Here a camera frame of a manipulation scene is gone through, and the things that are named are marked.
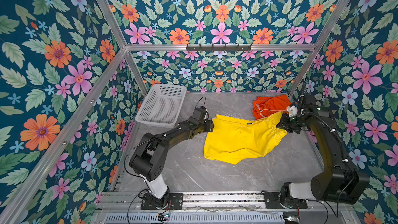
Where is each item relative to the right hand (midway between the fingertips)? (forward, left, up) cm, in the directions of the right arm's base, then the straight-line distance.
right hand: (278, 124), depth 78 cm
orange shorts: (+25, -4, -15) cm, 29 cm away
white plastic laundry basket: (+29, +70, -18) cm, 78 cm away
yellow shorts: (+1, +22, -19) cm, 29 cm away
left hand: (+8, +33, -8) cm, 35 cm away
